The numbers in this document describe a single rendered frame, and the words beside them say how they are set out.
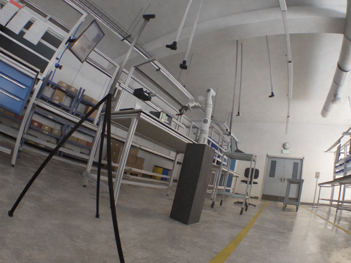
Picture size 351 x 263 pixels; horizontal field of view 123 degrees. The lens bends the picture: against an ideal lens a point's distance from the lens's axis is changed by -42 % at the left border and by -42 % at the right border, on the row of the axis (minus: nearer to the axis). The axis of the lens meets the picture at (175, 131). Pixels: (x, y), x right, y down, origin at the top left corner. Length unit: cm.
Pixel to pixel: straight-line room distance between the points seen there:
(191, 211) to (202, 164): 49
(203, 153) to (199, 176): 24
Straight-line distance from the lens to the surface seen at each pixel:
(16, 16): 244
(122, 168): 159
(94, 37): 227
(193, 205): 168
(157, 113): 213
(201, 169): 164
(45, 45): 239
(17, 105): 145
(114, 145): 576
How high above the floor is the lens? 50
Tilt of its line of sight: 14 degrees up
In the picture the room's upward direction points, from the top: 14 degrees clockwise
